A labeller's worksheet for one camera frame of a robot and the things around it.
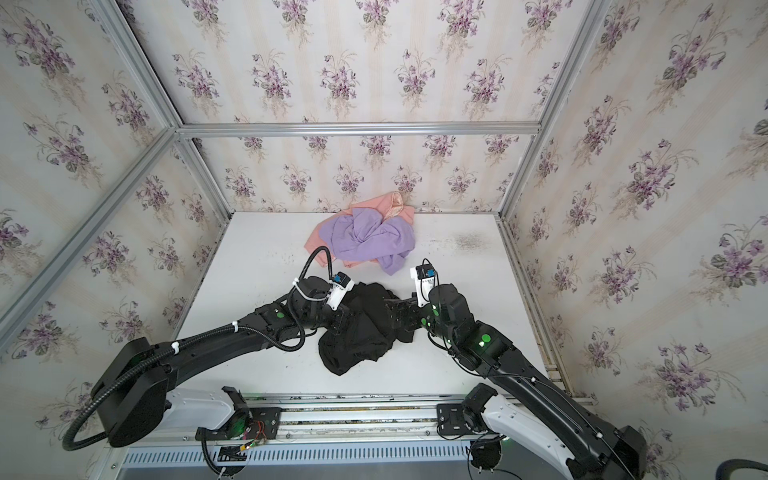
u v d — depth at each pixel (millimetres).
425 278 626
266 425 722
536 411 465
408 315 624
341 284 727
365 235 1041
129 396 404
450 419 730
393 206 1133
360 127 967
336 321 713
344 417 749
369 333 774
